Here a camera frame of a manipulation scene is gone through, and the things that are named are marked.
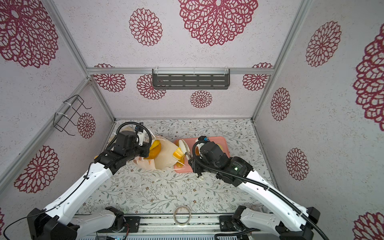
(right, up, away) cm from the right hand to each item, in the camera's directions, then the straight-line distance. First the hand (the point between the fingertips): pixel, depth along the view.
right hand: (190, 159), depth 66 cm
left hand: (-22, +4, +12) cm, 25 cm away
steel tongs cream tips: (-3, +5, +5) cm, 8 cm away
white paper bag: (-18, -6, +33) cm, 38 cm away
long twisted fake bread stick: (-5, -5, +14) cm, 16 cm away
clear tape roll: (-1, -32, +8) cm, 33 cm away
